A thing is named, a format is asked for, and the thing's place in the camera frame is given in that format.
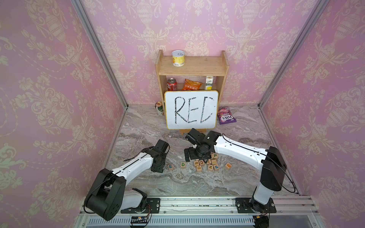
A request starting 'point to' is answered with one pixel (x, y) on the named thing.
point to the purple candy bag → (225, 115)
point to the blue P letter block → (216, 167)
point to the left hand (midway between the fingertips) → (166, 161)
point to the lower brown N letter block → (210, 167)
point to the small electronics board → (139, 219)
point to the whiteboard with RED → (191, 109)
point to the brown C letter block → (201, 162)
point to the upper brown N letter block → (209, 161)
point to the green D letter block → (183, 164)
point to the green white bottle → (159, 106)
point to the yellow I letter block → (214, 162)
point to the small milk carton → (209, 82)
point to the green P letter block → (215, 156)
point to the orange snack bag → (189, 85)
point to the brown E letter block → (196, 163)
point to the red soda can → (172, 84)
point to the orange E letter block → (228, 166)
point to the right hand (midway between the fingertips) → (192, 158)
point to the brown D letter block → (198, 167)
